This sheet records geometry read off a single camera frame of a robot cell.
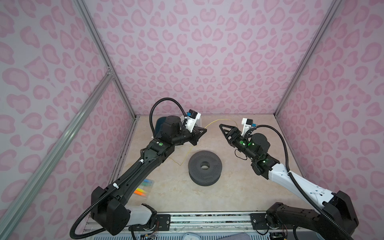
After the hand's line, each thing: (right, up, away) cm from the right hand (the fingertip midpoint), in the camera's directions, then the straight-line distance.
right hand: (221, 127), depth 70 cm
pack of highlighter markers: (-41, -34, +16) cm, 56 cm away
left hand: (-7, 0, 0) cm, 7 cm away
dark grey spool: (-7, -25, +21) cm, 33 cm away
